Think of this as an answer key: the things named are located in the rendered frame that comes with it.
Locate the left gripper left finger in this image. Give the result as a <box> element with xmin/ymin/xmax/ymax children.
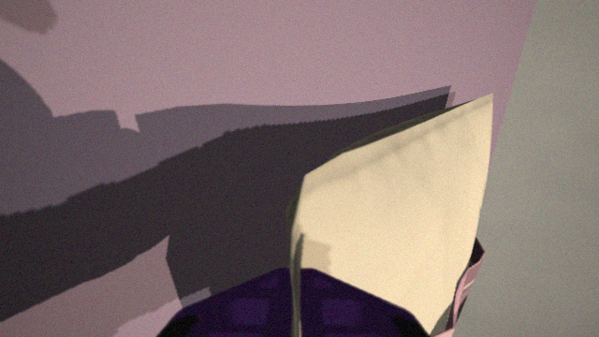
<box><xmin>168</xmin><ymin>268</ymin><xmax>293</xmax><ymax>337</ymax></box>

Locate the cream pillow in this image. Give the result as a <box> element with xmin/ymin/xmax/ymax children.
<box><xmin>285</xmin><ymin>93</ymin><xmax>493</xmax><ymax>337</ymax></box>

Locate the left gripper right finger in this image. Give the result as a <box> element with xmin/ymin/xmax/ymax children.
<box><xmin>299</xmin><ymin>268</ymin><xmax>421</xmax><ymax>337</ymax></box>

